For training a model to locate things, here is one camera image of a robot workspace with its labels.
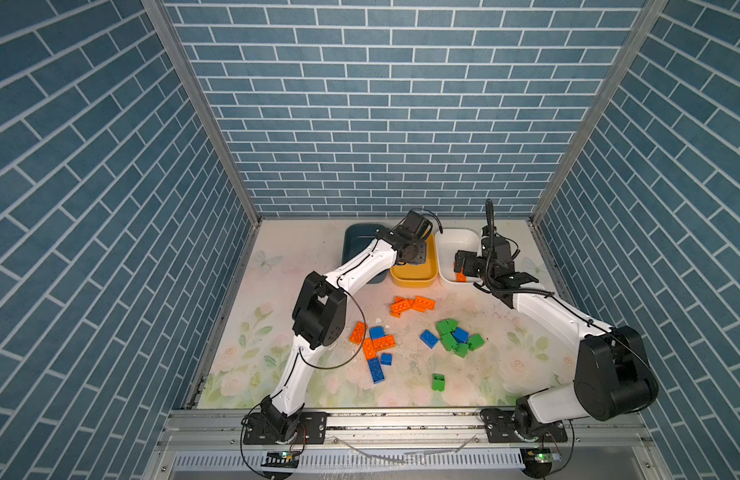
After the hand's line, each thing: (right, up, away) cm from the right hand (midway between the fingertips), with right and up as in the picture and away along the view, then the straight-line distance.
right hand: (468, 252), depth 90 cm
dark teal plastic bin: (-37, +5, +22) cm, 43 cm away
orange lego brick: (-13, -17, +6) cm, 22 cm away
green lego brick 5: (-11, -35, -10) cm, 38 cm away
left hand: (-15, 0, +5) cm, 15 cm away
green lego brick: (-7, -23, 0) cm, 24 cm away
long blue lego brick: (-28, -33, -7) cm, 44 cm away
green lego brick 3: (-3, -28, -3) cm, 29 cm away
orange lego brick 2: (-21, -17, +4) cm, 27 cm away
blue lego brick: (-28, -24, -1) cm, 37 cm away
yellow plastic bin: (-13, -8, +9) cm, 17 cm away
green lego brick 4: (+2, -27, -1) cm, 27 cm away
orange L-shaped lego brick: (-29, -28, -3) cm, 40 cm away
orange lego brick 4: (-34, -25, -1) cm, 42 cm away
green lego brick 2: (-6, -26, -2) cm, 27 cm away
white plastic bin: (-1, +4, +25) cm, 25 cm away
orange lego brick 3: (+1, -9, +11) cm, 14 cm away
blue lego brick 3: (-3, -25, -2) cm, 25 cm away
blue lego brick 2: (-12, -26, -2) cm, 29 cm away
